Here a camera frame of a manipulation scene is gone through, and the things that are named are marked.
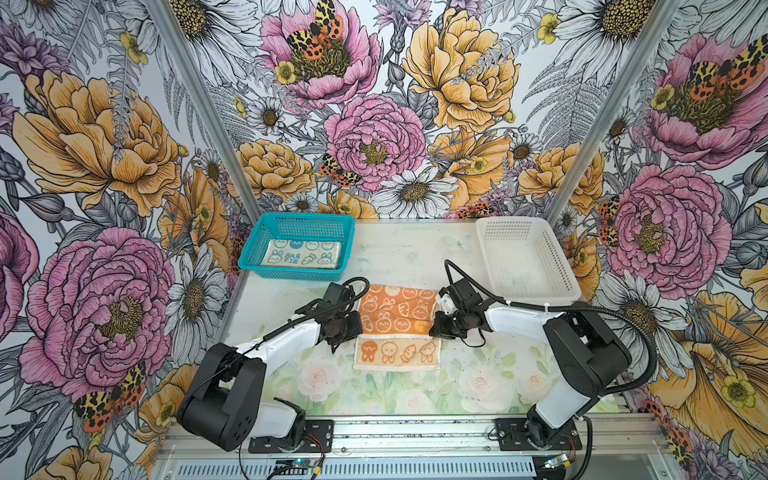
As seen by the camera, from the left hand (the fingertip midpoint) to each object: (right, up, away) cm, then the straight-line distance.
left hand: (357, 338), depth 88 cm
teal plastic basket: (-27, +35, +35) cm, 57 cm away
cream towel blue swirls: (-22, +24, +20) cm, 38 cm away
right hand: (+22, -1, +1) cm, 22 cm away
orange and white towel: (+11, +3, +3) cm, 12 cm away
